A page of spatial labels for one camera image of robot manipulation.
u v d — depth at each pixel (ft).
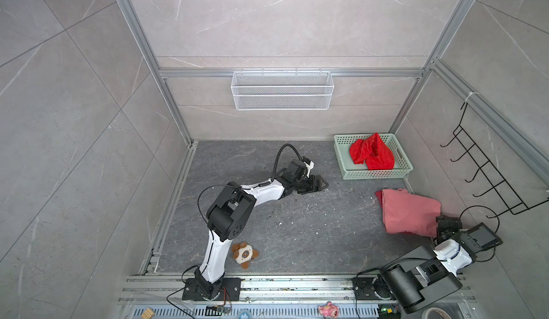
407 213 2.82
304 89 3.29
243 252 2.57
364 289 2.38
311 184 2.68
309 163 2.87
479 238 1.88
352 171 3.22
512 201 1.95
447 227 2.31
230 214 1.73
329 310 2.21
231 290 2.41
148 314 2.25
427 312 2.24
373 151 3.45
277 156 2.50
